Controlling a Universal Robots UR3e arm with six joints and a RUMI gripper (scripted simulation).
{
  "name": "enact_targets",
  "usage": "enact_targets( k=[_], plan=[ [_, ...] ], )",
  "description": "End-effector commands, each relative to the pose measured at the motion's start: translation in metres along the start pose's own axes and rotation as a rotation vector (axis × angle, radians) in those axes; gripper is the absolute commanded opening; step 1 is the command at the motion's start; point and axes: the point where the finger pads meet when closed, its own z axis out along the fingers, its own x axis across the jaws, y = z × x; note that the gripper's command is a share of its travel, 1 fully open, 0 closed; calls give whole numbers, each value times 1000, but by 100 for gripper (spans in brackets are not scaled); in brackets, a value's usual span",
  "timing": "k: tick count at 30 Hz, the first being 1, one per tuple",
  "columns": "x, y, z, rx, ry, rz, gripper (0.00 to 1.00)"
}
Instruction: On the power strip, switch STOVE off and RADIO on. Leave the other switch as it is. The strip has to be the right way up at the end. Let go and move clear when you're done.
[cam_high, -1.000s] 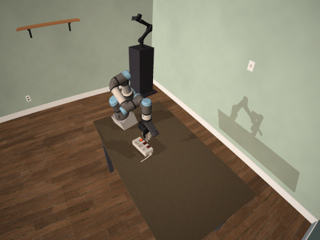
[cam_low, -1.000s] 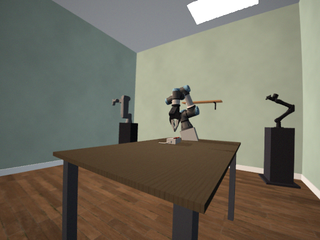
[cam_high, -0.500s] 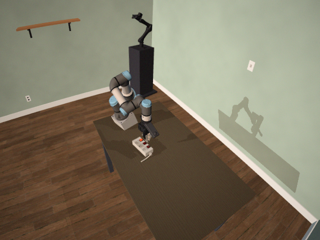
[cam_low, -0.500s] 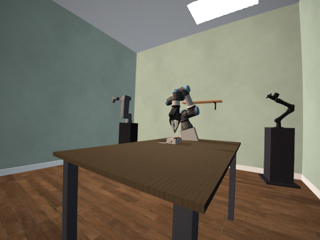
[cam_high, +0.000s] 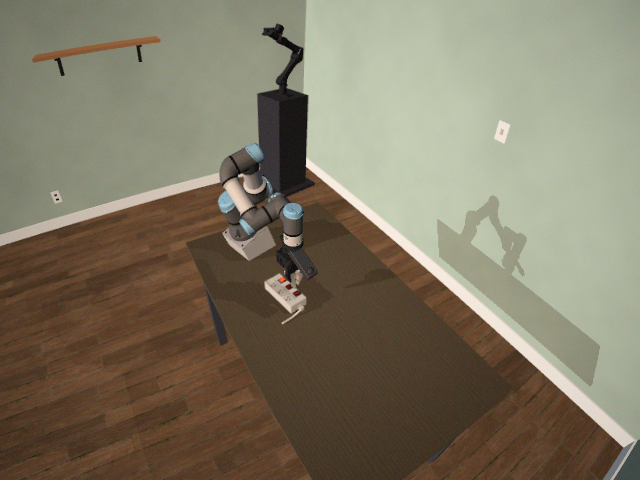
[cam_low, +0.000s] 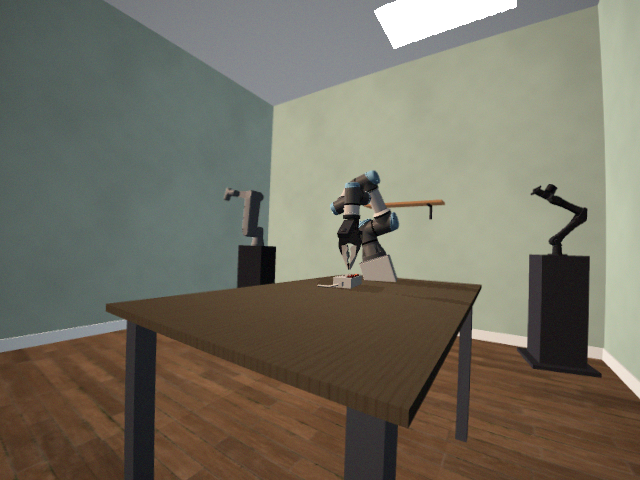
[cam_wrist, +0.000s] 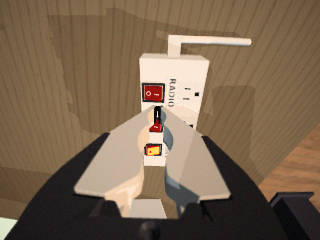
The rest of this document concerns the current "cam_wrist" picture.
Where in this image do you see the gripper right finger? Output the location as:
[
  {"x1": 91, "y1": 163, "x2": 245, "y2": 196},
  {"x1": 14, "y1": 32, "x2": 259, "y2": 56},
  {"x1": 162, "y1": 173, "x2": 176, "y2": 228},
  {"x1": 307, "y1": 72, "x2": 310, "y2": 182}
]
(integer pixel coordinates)
[{"x1": 158, "y1": 105, "x2": 288, "y2": 240}]

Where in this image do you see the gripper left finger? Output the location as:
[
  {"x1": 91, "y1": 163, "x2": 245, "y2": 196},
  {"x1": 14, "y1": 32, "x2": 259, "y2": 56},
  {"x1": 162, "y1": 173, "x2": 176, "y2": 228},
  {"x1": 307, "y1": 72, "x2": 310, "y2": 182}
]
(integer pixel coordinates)
[{"x1": 7, "y1": 105, "x2": 158, "y2": 240}]

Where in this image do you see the white power strip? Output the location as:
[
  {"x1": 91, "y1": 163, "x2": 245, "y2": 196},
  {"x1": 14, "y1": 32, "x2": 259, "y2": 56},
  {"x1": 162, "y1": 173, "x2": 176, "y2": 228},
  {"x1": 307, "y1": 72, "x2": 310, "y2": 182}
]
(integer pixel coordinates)
[{"x1": 140, "y1": 35, "x2": 251, "y2": 166}]

